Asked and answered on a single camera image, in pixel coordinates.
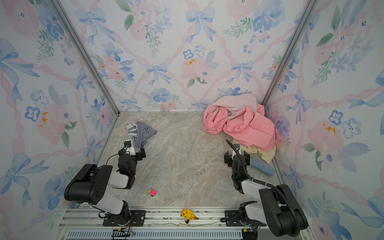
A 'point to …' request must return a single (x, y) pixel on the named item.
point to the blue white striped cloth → (141, 132)
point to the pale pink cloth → (234, 104)
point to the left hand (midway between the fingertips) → (134, 144)
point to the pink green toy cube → (151, 192)
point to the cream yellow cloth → (267, 154)
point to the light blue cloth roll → (262, 166)
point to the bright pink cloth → (249, 127)
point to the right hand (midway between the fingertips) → (237, 151)
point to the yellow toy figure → (188, 214)
